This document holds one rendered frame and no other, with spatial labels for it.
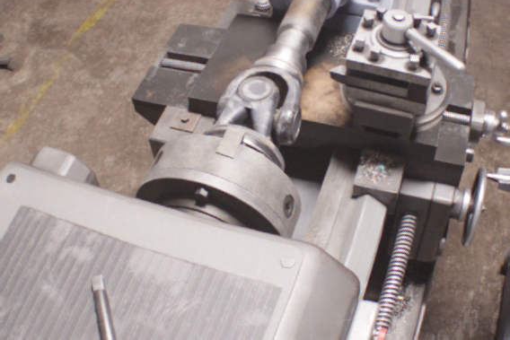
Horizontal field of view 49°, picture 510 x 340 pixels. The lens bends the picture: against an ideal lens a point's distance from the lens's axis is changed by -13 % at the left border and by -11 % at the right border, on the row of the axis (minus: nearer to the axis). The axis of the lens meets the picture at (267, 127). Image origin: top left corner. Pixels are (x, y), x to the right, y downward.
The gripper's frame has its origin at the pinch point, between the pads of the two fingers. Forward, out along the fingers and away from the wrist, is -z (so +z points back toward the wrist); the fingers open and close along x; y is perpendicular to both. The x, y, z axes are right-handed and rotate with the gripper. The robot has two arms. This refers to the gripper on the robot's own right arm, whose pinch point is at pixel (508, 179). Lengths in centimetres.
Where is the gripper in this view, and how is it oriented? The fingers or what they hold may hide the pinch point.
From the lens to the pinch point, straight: 149.9
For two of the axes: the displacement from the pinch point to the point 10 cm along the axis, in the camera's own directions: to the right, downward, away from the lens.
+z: 9.5, 1.9, -2.5
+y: -0.6, 8.9, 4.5
